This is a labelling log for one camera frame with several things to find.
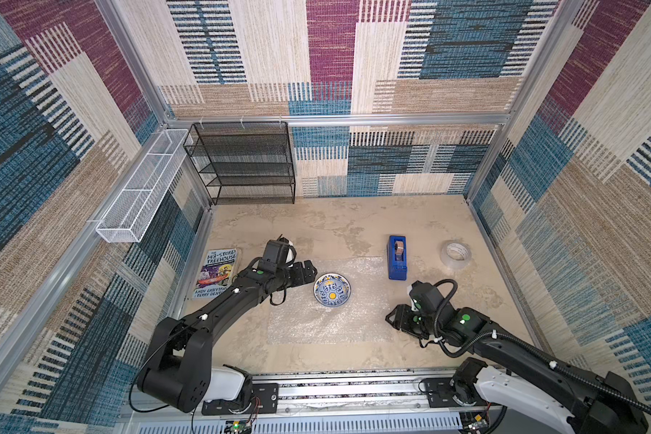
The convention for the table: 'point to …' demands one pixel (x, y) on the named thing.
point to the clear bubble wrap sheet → (295, 316)
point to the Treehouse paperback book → (217, 273)
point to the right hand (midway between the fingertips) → (394, 325)
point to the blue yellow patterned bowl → (332, 289)
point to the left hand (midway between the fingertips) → (308, 273)
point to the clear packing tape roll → (456, 254)
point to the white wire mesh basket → (133, 207)
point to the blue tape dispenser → (397, 257)
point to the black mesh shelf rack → (244, 163)
